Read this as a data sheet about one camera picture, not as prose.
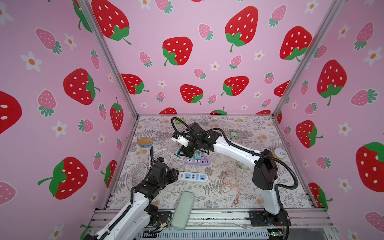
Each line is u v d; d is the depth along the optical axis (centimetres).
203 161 92
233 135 107
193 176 86
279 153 93
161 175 66
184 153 72
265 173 50
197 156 90
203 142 63
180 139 72
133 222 57
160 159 76
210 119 118
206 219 76
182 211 74
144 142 99
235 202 79
